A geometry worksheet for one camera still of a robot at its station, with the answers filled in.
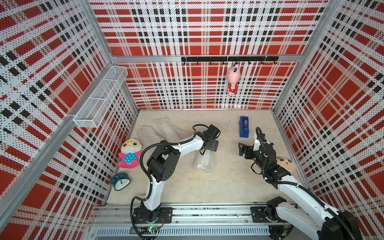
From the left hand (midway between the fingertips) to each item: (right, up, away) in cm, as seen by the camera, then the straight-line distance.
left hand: (211, 143), depth 96 cm
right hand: (+20, +2, -13) cm, 24 cm away
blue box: (+24, +11, +8) cm, 27 cm away
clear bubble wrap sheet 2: (-31, +9, +8) cm, 34 cm away
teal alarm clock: (-50, -17, -17) cm, 56 cm away
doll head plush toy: (+42, -9, -14) cm, 45 cm away
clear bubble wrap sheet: (-5, -10, -12) cm, 16 cm away
